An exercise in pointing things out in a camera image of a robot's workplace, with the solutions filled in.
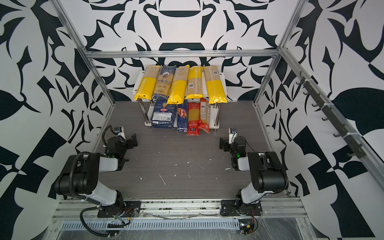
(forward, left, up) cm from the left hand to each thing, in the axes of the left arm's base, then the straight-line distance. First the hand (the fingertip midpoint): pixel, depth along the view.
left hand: (126, 133), depth 93 cm
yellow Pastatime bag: (+5, -33, +28) cm, 44 cm away
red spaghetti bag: (+20, -42, +1) cm, 46 cm away
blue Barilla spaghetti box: (+11, -34, +2) cm, 36 cm away
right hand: (-3, -64, -2) cm, 64 cm away
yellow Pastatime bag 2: (+12, -18, +28) cm, 35 cm away
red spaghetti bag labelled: (+11, -49, +3) cm, 50 cm away
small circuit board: (-48, -64, -9) cm, 81 cm away
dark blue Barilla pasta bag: (+10, -23, +4) cm, 25 cm away
